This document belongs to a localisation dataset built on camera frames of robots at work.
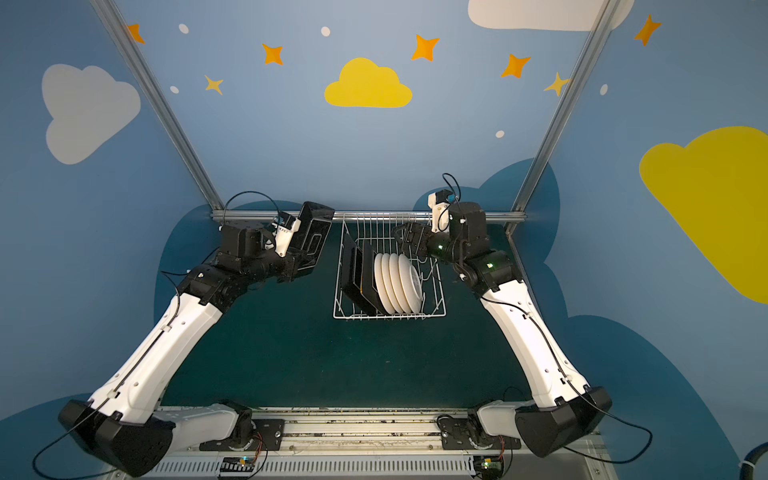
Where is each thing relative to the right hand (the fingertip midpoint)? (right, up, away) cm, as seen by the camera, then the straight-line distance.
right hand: (408, 229), depth 69 cm
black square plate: (-10, -15, +13) cm, 23 cm away
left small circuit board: (-42, -58, +4) cm, 72 cm away
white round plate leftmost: (-6, -14, +16) cm, 22 cm away
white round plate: (-4, -14, +16) cm, 22 cm away
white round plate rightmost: (+2, -15, +19) cm, 24 cm away
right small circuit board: (+21, -59, +4) cm, 63 cm away
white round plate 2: (-2, -14, +17) cm, 22 cm away
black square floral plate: (-16, -16, +14) cm, 26 cm away
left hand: (-27, -4, +4) cm, 28 cm away
